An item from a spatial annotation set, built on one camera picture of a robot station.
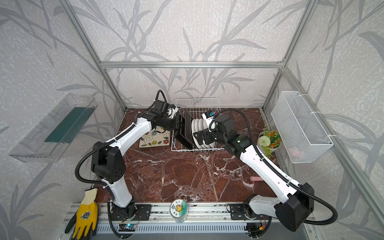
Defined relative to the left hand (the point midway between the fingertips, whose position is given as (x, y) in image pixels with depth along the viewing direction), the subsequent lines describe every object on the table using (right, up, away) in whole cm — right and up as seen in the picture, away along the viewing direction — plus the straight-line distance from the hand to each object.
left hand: (184, 121), depth 87 cm
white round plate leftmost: (+5, -6, -2) cm, 8 cm away
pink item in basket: (+55, -15, -14) cm, 59 cm away
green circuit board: (-26, -52, -15) cm, 60 cm away
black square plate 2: (+2, -5, -2) cm, 6 cm away
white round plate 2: (+10, -2, +1) cm, 10 cm away
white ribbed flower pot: (+47, -11, -4) cm, 49 cm away
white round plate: (+12, -3, 0) cm, 13 cm away
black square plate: (-2, -7, -4) cm, 9 cm away
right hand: (+10, -3, -12) cm, 16 cm away
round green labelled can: (-1, -41, -19) cm, 45 cm away
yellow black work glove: (-45, -47, -17) cm, 67 cm away
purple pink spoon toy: (+40, -32, -4) cm, 52 cm away
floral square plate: (-21, -11, +14) cm, 28 cm away
